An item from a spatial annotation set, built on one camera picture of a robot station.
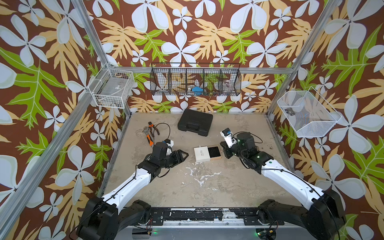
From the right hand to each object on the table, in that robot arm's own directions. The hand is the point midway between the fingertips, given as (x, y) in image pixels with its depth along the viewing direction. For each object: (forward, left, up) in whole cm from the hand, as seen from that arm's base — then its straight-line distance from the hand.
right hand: (220, 142), depth 82 cm
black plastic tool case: (+27, +13, -12) cm, 32 cm away
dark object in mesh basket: (+16, -42, +8) cm, 45 cm away
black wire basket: (+40, +15, +14) cm, 45 cm away
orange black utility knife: (+13, +46, -17) cm, 51 cm away
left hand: (-6, +19, -4) cm, 20 cm away
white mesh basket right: (+12, -49, +9) cm, 52 cm away
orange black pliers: (+25, +47, -17) cm, 56 cm away
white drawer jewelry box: (+1, +8, -15) cm, 17 cm away
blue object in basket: (+32, +12, +11) cm, 36 cm away
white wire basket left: (+26, +63, +17) cm, 71 cm away
